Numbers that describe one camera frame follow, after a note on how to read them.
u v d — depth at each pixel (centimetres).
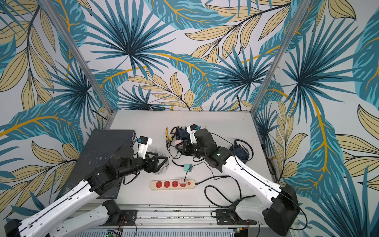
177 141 72
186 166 88
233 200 75
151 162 60
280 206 38
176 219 75
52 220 41
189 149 65
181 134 96
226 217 73
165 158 65
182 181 78
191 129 68
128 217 73
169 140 101
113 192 78
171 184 82
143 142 60
